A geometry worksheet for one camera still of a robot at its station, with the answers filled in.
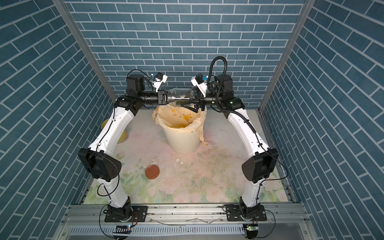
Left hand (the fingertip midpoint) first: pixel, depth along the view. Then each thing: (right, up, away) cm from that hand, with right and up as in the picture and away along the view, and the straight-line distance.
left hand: (181, 99), depth 69 cm
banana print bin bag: (-6, -7, +21) cm, 23 cm away
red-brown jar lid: (-20, -40, +18) cm, 48 cm away
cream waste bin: (-1, -22, +14) cm, 26 cm away
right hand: (+2, -1, -2) cm, 3 cm away
